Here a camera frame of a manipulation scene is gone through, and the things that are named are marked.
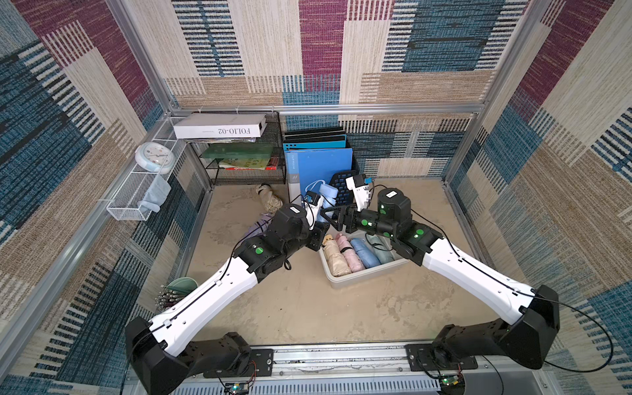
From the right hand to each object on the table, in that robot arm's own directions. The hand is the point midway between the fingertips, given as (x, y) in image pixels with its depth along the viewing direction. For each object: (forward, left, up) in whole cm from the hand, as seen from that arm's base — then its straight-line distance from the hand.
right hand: (326, 208), depth 68 cm
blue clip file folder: (+26, +7, -8) cm, 28 cm away
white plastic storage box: (-12, -3, -21) cm, 24 cm away
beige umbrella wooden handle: (-5, -4, -22) cm, 23 cm away
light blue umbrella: (+2, -14, -29) cm, 32 cm away
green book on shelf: (+34, +33, -6) cm, 48 cm away
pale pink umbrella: (0, -8, -25) cm, 26 cm away
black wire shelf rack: (+40, +19, -3) cm, 44 cm away
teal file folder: (+35, -1, -4) cm, 35 cm away
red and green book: (+34, +30, -13) cm, 47 cm away
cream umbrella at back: (+27, +23, -26) cm, 44 cm away
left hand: (0, +1, -5) cm, 5 cm away
